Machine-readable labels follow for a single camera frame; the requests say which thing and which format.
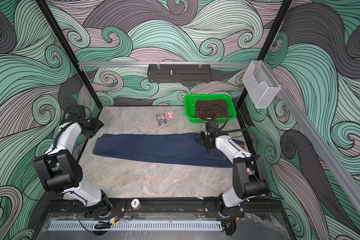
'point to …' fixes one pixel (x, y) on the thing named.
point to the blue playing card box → (161, 119)
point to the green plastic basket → (190, 106)
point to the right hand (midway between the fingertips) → (199, 140)
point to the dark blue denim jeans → (177, 148)
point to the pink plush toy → (169, 113)
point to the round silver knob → (136, 204)
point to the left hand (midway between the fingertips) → (99, 125)
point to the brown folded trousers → (211, 109)
